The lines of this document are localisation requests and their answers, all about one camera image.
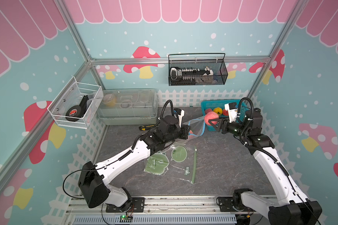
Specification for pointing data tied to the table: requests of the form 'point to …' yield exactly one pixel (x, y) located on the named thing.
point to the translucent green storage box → (129, 107)
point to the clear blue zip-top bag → (197, 127)
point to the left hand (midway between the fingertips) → (191, 129)
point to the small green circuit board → (125, 218)
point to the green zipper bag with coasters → (178, 160)
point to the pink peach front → (208, 110)
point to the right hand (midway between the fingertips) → (212, 120)
